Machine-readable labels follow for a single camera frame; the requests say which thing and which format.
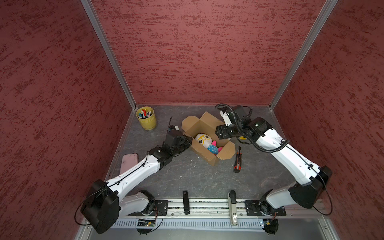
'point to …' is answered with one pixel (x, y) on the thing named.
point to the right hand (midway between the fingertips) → (220, 134)
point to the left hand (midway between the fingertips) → (192, 141)
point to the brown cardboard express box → (192, 125)
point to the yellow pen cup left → (146, 116)
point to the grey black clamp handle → (232, 195)
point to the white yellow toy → (205, 140)
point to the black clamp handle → (186, 202)
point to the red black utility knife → (237, 167)
